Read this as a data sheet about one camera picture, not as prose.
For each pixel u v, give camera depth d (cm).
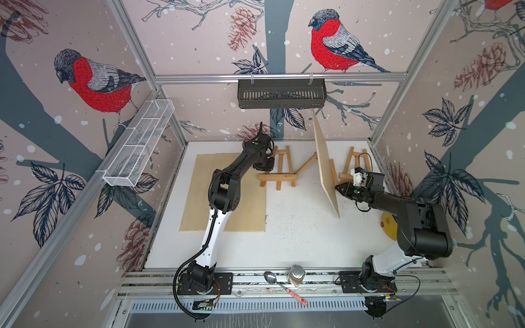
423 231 46
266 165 94
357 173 88
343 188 92
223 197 64
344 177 102
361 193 80
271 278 75
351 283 73
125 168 71
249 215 92
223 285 73
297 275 66
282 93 104
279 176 97
